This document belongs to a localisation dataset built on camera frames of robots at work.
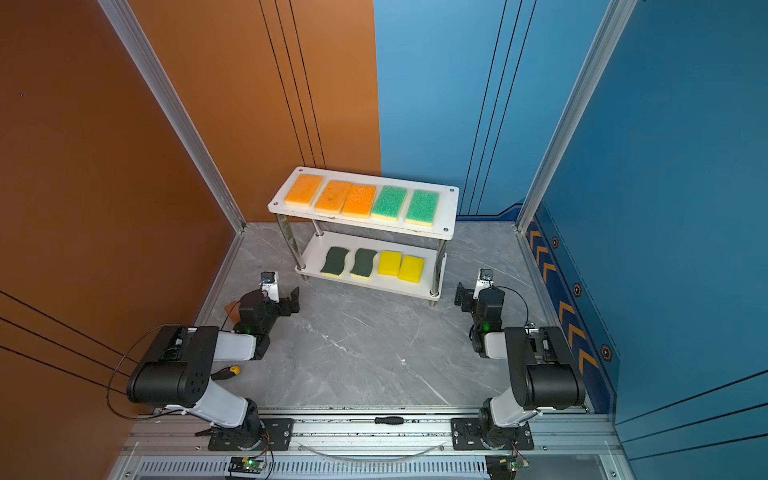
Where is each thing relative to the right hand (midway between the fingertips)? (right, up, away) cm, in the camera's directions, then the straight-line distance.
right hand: (474, 285), depth 94 cm
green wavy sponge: (-36, +7, +4) cm, 36 cm away
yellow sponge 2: (-27, +7, +4) cm, 28 cm away
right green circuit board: (+1, -41, -24) cm, 47 cm away
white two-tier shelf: (-36, +18, +25) cm, 47 cm away
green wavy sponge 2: (-45, +7, +5) cm, 46 cm away
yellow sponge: (-20, +5, +3) cm, 21 cm away
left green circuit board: (-61, -40, -23) cm, 77 cm away
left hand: (-61, 0, 0) cm, 61 cm away
